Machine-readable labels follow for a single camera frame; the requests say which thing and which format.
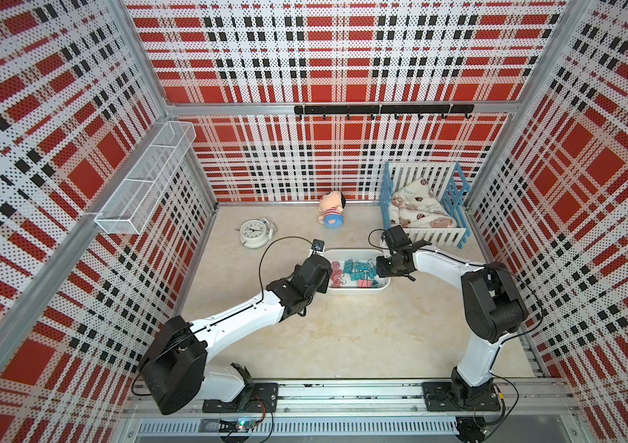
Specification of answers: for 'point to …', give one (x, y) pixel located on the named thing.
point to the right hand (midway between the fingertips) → (385, 268)
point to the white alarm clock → (257, 233)
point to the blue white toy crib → (450, 188)
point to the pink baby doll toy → (332, 206)
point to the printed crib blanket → (414, 206)
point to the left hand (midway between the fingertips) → (321, 267)
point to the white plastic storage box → (354, 271)
